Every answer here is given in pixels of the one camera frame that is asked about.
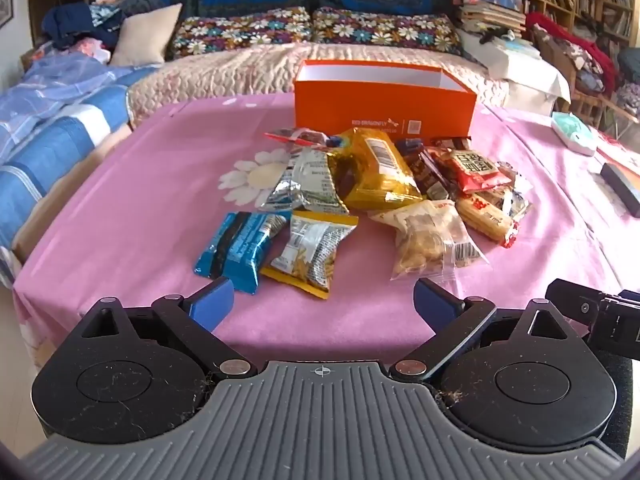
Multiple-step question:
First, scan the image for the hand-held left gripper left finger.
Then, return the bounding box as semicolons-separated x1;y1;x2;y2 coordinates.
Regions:
80;277;251;378

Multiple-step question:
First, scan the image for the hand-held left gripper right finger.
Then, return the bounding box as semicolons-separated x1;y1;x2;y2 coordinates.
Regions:
390;277;576;381

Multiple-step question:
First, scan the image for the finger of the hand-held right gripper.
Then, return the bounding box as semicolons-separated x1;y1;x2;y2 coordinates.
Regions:
545;278;608;333

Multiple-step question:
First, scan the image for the blue cookie packet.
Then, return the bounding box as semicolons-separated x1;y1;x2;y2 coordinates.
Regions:
194;211;293;295

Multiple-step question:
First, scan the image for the clear cracker packet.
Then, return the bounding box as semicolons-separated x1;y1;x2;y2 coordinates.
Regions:
369;200;491;281

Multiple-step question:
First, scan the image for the cream rice cracker packet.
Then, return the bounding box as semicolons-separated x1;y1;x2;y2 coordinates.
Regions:
455;195;521;250

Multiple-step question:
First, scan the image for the small yellow snack packet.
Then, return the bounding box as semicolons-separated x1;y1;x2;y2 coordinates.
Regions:
260;210;360;301

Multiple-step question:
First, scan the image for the small silver candy wrapper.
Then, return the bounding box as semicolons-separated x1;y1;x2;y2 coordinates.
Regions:
497;160;533;221

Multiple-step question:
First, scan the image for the brown chocolate packet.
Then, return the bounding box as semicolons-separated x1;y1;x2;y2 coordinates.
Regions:
397;140;451;201

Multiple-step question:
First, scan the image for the red snack packet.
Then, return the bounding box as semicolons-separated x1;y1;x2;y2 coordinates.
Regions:
432;147;513;196

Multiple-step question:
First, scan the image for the large golden snack packet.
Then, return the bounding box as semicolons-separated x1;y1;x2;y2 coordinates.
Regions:
327;127;423;211

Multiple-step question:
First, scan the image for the silver snack packet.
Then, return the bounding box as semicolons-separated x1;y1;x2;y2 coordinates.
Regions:
257;147;351;216

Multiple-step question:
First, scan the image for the red white snack wrapper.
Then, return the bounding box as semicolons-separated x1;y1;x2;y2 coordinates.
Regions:
264;129;331;150

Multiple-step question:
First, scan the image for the orange cardboard box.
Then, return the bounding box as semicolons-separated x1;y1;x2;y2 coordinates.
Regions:
294;59;477;139

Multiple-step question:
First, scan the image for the pink daisy print tablecloth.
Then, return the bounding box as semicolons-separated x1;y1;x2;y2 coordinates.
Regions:
12;91;640;376

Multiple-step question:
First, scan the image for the long black box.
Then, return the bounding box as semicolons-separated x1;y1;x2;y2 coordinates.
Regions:
600;162;640;217

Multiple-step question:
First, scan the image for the red white printed bag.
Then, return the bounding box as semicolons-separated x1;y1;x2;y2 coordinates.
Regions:
597;132;640;171

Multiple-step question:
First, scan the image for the teal tissue pack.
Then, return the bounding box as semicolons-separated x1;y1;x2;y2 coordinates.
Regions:
550;112;598;156

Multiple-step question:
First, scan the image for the wicker chair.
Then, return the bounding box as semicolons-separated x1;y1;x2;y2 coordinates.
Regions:
530;25;640;126

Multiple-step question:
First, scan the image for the white cloth covered box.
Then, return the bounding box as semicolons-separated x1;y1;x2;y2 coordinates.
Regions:
457;30;571;111

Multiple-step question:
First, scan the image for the pile of clothes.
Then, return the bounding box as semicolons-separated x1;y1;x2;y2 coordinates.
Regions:
617;47;640;111

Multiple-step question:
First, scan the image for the blue striped blanket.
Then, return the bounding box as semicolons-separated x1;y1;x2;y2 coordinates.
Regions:
0;40;156;286

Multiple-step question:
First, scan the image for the red cloth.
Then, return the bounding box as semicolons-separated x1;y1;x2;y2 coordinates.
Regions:
525;11;618;93

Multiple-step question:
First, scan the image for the light blue paper stack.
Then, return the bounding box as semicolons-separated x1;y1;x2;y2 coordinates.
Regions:
492;40;541;61

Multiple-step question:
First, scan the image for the floral pillow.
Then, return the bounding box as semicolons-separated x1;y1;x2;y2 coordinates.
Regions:
311;6;463;56
167;6;313;60

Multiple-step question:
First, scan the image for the plain beige pillow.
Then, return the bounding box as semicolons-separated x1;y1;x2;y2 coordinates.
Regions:
109;3;183;67

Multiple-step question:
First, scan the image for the stack of books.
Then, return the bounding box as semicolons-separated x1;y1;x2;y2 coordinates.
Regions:
457;2;528;33

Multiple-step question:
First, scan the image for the navy blue clothing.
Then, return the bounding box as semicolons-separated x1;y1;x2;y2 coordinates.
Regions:
41;2;126;51

